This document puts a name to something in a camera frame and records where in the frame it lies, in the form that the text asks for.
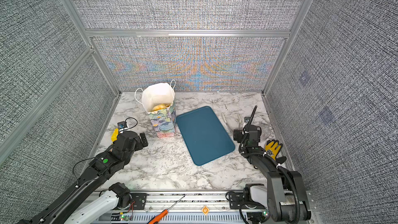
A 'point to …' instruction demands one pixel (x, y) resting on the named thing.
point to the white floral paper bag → (158, 100)
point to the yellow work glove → (272, 148)
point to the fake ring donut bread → (160, 107)
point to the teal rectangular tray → (205, 138)
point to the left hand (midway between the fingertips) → (137, 136)
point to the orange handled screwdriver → (162, 213)
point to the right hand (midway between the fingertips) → (246, 129)
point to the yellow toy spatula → (114, 136)
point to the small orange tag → (205, 210)
